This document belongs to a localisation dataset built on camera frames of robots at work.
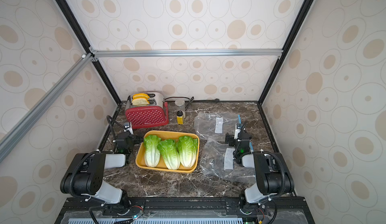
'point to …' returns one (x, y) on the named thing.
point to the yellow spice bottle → (180, 117)
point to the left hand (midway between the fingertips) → (135, 128)
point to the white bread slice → (139, 102)
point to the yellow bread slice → (140, 95)
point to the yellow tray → (164, 135)
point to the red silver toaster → (156, 113)
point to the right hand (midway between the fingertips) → (241, 133)
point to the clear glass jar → (180, 105)
